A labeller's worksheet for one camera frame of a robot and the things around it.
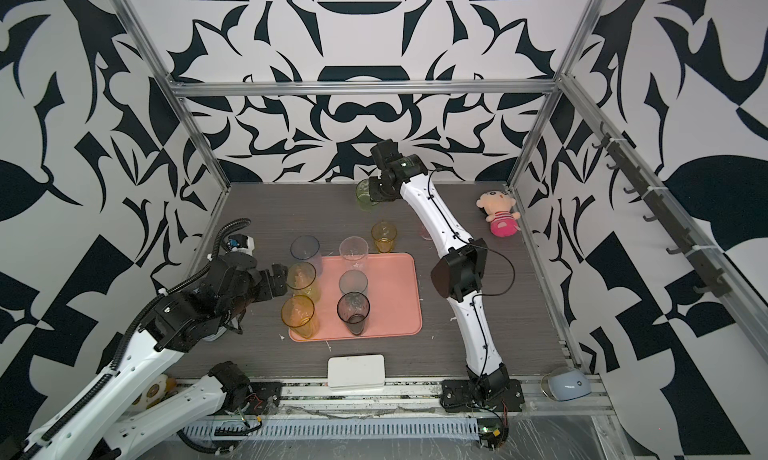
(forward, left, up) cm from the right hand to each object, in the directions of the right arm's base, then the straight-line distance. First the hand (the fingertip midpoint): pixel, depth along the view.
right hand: (379, 189), depth 89 cm
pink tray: (-23, -4, -22) cm, 32 cm away
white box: (-45, +6, -17) cm, 49 cm away
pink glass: (-26, -10, +14) cm, 31 cm away
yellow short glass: (-4, -1, -17) cm, 17 cm away
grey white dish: (-48, -43, -16) cm, 67 cm away
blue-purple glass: (-16, +20, -7) cm, 27 cm away
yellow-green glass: (-23, +21, -11) cm, 33 cm away
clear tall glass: (-14, +8, -11) cm, 20 cm away
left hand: (-27, +25, +3) cm, 37 cm away
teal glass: (-24, +7, -11) cm, 27 cm away
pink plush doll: (+6, -41, -16) cm, 44 cm away
